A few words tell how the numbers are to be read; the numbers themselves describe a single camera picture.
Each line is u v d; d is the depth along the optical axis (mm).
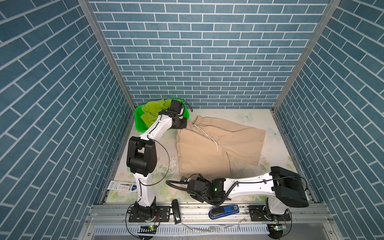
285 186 474
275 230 719
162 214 740
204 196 612
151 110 1083
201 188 568
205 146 945
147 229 722
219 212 708
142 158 515
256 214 735
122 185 819
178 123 812
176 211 734
